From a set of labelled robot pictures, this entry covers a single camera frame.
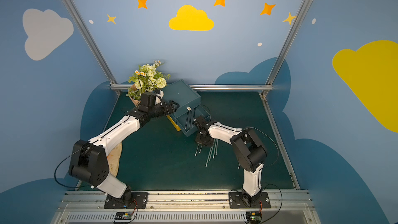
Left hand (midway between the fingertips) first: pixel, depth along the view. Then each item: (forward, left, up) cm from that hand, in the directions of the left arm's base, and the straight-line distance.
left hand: (174, 105), depth 87 cm
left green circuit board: (-51, +20, -21) cm, 59 cm away
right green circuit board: (-50, -42, -22) cm, 69 cm away
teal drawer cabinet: (+1, -8, -1) cm, 8 cm away
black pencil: (0, -10, -13) cm, 16 cm away
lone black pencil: (-3, -6, -13) cm, 15 cm away
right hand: (-12, -16, -20) cm, 28 cm away
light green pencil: (-22, -23, -20) cm, 37 cm away
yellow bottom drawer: (-5, 0, -15) cm, 16 cm away
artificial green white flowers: (+10, +15, +10) cm, 21 cm away
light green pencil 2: (-27, -38, -20) cm, 50 cm away
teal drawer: (-5, -4, -7) cm, 10 cm away
